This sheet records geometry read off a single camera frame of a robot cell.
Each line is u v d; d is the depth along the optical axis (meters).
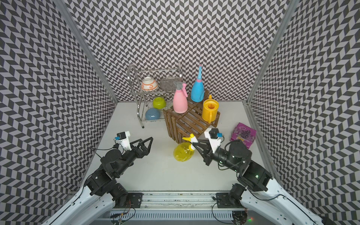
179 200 0.75
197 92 0.77
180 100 0.72
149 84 0.85
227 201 0.72
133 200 0.72
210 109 0.82
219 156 0.50
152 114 1.05
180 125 0.89
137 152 0.61
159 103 1.06
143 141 0.61
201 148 0.59
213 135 0.48
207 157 0.50
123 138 0.59
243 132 0.94
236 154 0.43
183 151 0.71
